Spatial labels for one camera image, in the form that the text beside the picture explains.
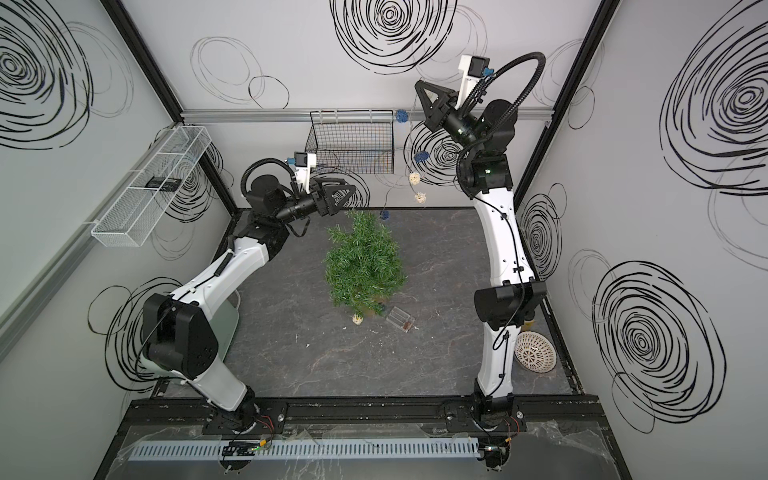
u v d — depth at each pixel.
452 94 0.56
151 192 0.72
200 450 0.77
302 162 0.64
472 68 0.52
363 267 0.68
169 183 0.77
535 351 0.83
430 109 0.59
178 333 0.44
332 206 0.65
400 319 0.89
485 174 0.54
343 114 0.91
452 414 0.74
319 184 0.73
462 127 0.57
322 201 0.65
